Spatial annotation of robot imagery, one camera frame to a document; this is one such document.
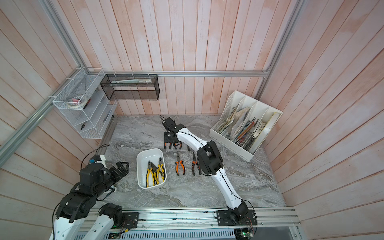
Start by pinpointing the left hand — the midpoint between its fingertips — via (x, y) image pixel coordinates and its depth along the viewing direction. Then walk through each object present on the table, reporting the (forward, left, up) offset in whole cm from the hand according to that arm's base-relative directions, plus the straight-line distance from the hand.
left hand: (123, 169), depth 71 cm
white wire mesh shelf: (+23, +21, +10) cm, 33 cm away
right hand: (+29, -17, -15) cm, 37 cm away
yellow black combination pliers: (+8, -8, -17) cm, 21 cm away
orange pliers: (+25, -19, -17) cm, 36 cm away
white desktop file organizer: (+37, -71, -9) cm, 81 cm away
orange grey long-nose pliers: (+10, -25, -18) cm, 32 cm away
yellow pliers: (+8, -14, -18) cm, 24 cm away
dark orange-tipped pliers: (+24, -32, -18) cm, 44 cm away
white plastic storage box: (+15, -3, -15) cm, 22 cm away
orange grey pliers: (+10, -28, +8) cm, 31 cm away
